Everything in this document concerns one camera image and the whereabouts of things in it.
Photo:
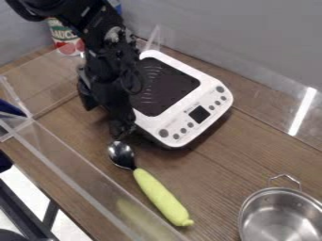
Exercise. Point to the stainless steel pot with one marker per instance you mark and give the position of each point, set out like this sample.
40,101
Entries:
280,213

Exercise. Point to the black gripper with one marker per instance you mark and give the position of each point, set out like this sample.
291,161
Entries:
108,79

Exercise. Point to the black table frame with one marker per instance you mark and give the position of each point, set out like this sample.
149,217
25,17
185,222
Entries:
29,227

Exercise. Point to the white and black stove top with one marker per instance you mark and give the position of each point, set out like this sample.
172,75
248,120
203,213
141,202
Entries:
181,100

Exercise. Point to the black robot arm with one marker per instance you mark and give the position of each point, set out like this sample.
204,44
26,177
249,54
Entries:
92,19

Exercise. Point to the blue object at left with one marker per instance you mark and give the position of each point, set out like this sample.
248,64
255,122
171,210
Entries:
8,108

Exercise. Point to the clear acrylic barrier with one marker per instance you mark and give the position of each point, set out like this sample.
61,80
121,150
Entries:
57,144

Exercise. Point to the tomato sauce can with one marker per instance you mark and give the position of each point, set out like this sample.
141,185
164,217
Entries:
66,42

